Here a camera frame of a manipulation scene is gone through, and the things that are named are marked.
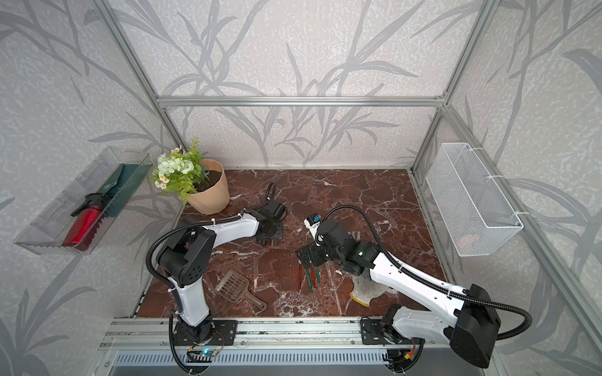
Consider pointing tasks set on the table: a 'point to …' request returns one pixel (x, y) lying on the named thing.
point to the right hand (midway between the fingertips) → (306, 246)
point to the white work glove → (364, 290)
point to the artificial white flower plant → (182, 170)
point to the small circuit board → (208, 352)
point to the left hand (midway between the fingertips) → (277, 232)
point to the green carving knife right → (318, 276)
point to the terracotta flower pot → (215, 196)
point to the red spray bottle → (81, 231)
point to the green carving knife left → (310, 280)
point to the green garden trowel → (125, 187)
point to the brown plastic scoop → (233, 287)
